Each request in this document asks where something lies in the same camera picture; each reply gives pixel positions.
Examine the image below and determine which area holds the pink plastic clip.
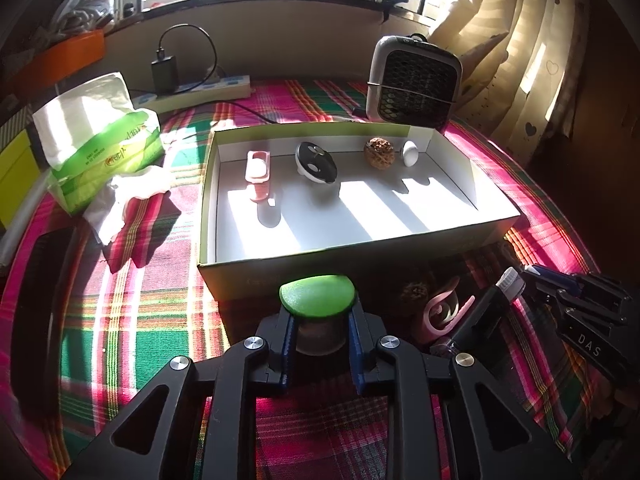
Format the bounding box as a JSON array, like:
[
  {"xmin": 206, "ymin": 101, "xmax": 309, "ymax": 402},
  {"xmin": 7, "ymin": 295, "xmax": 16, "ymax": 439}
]
[{"xmin": 413, "ymin": 276, "xmax": 475, "ymax": 344}]

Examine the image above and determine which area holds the brown walnut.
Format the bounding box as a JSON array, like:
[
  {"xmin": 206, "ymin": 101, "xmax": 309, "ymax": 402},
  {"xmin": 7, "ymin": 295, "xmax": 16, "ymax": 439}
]
[
  {"xmin": 400, "ymin": 282, "xmax": 430, "ymax": 304},
  {"xmin": 363, "ymin": 136, "xmax": 395, "ymax": 170}
]

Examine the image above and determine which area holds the black round disc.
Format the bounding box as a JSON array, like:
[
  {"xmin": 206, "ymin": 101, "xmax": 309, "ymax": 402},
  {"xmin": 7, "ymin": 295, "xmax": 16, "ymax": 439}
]
[{"xmin": 295, "ymin": 141, "xmax": 337, "ymax": 184}]

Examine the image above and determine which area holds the black flashlight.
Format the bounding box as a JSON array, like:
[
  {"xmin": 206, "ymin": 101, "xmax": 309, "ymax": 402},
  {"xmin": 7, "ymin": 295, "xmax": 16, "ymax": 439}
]
[{"xmin": 432, "ymin": 266, "xmax": 525, "ymax": 358}]

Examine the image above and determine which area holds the crumpled white tissue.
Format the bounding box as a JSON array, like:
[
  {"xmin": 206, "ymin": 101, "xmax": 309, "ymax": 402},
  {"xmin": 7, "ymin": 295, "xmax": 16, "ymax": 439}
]
[{"xmin": 82, "ymin": 165, "xmax": 174, "ymax": 246}]

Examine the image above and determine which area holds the green white cardboard box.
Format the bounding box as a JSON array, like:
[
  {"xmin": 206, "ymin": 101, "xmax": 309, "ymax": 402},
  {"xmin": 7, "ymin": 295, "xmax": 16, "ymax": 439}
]
[{"xmin": 198, "ymin": 122, "xmax": 520, "ymax": 301}]

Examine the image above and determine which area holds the beige heart curtain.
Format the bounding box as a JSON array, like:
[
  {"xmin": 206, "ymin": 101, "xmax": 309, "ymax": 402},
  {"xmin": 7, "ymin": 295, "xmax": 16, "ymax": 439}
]
[{"xmin": 431, "ymin": 0, "xmax": 589, "ymax": 166}]

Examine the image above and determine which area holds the grey desktop fan heater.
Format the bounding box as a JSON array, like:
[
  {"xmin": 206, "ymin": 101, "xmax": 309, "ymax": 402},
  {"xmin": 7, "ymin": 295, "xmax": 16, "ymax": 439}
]
[{"xmin": 364, "ymin": 35, "xmax": 462, "ymax": 131}]

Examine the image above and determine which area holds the yellow green box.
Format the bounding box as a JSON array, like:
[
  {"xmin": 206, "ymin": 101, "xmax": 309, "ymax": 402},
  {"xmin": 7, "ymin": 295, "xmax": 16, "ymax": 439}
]
[{"xmin": 0, "ymin": 128, "xmax": 48, "ymax": 230}]

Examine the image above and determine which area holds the green tissue pack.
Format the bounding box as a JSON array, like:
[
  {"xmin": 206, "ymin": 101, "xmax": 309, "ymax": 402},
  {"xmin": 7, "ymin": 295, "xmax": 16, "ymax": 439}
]
[{"xmin": 34, "ymin": 72, "xmax": 164, "ymax": 214}]

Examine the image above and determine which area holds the white power strip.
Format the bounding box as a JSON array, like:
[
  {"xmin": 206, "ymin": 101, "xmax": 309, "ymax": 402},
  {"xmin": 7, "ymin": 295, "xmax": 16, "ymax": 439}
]
[{"xmin": 132, "ymin": 75, "xmax": 252, "ymax": 114}]

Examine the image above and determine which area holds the black charger adapter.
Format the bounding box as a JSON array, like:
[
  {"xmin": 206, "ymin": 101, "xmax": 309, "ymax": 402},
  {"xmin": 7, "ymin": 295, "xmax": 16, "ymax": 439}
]
[{"xmin": 151, "ymin": 54, "xmax": 179, "ymax": 96}]

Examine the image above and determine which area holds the orange box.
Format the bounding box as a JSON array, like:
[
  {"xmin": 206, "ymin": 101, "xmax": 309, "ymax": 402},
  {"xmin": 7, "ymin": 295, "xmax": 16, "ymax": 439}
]
[{"xmin": 4, "ymin": 29, "xmax": 105, "ymax": 100}]

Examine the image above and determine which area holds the plastic bags pile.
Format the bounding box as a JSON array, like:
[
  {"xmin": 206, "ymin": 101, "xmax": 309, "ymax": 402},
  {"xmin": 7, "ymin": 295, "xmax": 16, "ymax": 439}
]
[{"xmin": 47, "ymin": 0, "xmax": 115, "ymax": 44}]

